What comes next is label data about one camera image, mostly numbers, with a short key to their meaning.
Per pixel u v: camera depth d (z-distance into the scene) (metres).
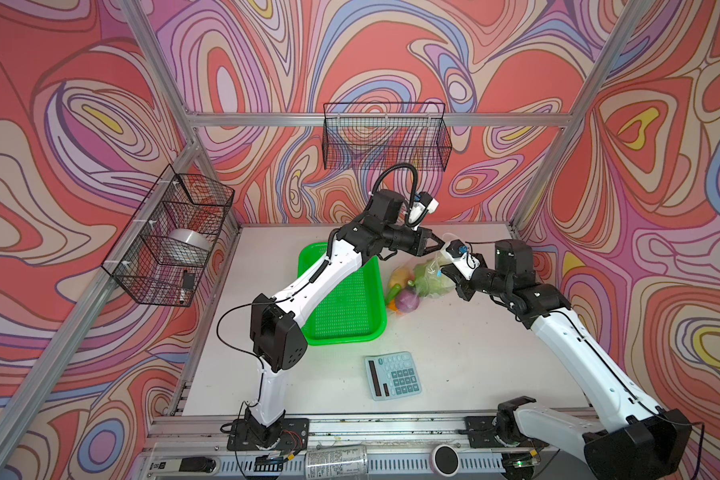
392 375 0.81
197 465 0.67
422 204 0.65
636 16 0.69
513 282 0.56
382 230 0.60
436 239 0.70
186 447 0.74
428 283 0.80
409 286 0.86
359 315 0.94
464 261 0.61
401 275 0.91
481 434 0.72
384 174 0.58
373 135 0.93
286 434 0.72
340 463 0.65
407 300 0.86
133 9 0.68
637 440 0.37
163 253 0.73
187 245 0.70
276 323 0.48
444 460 0.65
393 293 0.88
